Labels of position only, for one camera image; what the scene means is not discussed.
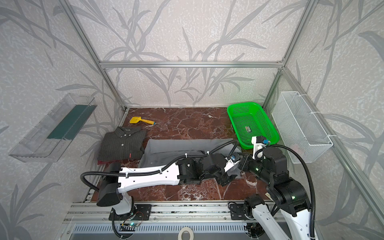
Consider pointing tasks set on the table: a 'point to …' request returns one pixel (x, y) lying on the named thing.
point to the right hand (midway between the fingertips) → (235, 149)
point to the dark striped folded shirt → (125, 143)
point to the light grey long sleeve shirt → (162, 152)
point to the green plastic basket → (250, 120)
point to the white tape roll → (186, 229)
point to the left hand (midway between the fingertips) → (234, 165)
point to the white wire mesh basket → (300, 127)
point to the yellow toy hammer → (136, 119)
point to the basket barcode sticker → (248, 129)
